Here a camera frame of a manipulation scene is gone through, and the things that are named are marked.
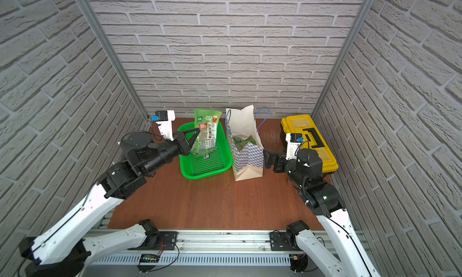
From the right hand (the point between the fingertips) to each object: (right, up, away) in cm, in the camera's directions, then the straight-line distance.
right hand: (277, 150), depth 67 cm
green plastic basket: (-38, -12, +28) cm, 48 cm away
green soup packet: (-14, +2, +8) cm, 16 cm away
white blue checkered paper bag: (-14, +13, +27) cm, 32 cm away
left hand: (-29, +10, -8) cm, 32 cm away
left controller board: (-53, -47, +5) cm, 70 cm away
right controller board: (+9, -46, +3) cm, 47 cm away
